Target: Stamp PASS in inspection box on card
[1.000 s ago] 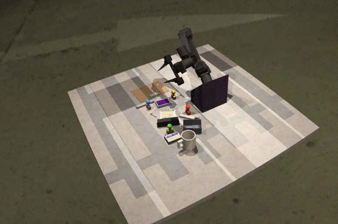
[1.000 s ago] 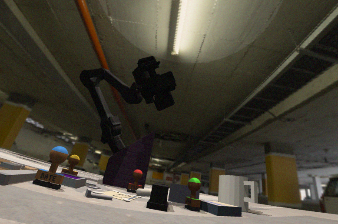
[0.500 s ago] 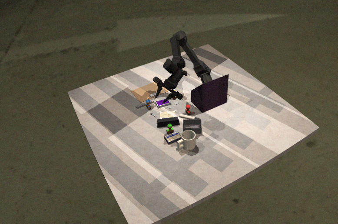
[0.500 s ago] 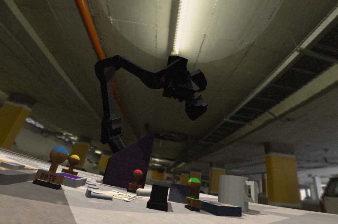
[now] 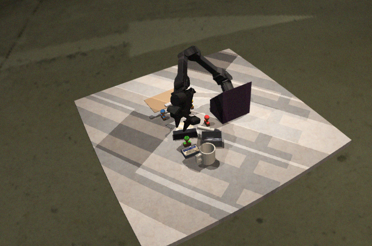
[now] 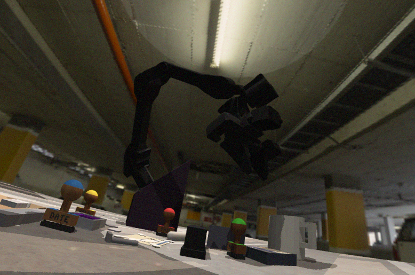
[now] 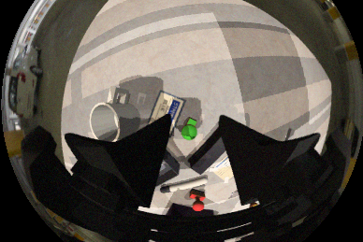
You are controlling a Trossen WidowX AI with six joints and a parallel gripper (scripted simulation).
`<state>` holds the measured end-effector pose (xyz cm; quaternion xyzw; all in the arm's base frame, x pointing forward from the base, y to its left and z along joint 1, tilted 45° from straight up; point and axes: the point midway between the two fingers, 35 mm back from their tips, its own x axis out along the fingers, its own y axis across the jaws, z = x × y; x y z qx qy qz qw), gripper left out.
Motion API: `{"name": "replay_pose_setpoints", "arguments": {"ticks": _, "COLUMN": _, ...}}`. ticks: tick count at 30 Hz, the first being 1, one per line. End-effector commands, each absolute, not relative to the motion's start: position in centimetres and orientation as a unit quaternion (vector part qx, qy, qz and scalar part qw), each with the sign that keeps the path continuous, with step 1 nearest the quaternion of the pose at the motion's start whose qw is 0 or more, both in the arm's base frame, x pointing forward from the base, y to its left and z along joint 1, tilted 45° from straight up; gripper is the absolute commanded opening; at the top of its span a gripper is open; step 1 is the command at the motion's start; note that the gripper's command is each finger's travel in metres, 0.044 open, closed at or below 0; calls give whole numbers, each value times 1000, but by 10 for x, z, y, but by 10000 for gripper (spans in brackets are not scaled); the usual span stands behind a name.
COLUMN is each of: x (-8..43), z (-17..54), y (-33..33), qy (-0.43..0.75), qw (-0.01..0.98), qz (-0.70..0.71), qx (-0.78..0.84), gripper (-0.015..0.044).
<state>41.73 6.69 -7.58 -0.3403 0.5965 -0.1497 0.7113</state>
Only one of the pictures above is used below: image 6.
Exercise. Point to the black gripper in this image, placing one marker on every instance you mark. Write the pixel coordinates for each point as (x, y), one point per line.
(240, 141)

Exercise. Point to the pale yellow inspection card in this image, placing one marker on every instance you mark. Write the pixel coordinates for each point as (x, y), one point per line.
(146, 240)

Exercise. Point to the brown rubber stamp with green top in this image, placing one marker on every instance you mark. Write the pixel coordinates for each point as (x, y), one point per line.
(238, 227)

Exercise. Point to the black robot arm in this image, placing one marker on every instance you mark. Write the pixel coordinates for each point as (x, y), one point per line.
(256, 93)

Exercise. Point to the brown rubber stamp with red knob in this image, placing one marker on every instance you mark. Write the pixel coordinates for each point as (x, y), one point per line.
(168, 215)

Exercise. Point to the brown rubber stamp with yellow top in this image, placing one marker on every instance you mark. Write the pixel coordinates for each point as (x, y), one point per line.
(90, 197)

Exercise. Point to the grey mug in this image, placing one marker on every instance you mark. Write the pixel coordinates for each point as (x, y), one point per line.
(287, 233)

